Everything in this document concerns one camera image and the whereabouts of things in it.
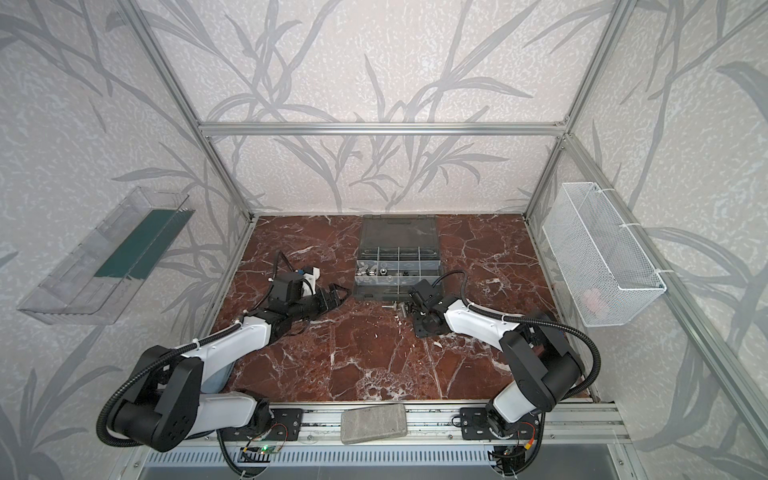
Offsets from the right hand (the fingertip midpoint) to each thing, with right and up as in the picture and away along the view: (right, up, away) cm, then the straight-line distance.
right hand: (422, 318), depth 91 cm
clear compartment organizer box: (-9, +19, +14) cm, 26 cm away
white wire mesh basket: (+37, +19, -29) cm, 50 cm away
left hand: (-23, +10, -4) cm, 25 cm away
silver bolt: (-9, +3, +3) cm, 10 cm away
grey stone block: (-13, -20, -19) cm, 31 cm away
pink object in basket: (+41, +9, -18) cm, 46 cm away
